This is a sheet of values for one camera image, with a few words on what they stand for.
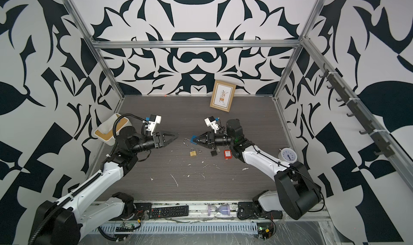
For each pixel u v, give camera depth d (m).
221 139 0.69
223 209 0.73
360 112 0.55
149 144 0.64
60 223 0.39
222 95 1.09
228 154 0.91
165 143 0.65
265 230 0.71
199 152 0.92
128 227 0.72
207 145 0.69
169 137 0.67
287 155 0.89
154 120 0.68
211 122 0.74
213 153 0.92
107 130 0.96
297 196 0.42
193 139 0.73
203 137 0.71
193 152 0.93
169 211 0.73
